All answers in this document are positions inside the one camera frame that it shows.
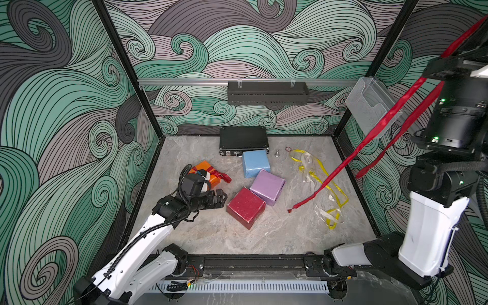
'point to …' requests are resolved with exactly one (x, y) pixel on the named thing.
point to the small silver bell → (277, 154)
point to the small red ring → (288, 149)
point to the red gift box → (244, 207)
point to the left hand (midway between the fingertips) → (218, 195)
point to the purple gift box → (268, 186)
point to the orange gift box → (215, 178)
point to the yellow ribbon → (333, 217)
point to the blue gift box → (254, 161)
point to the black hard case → (234, 141)
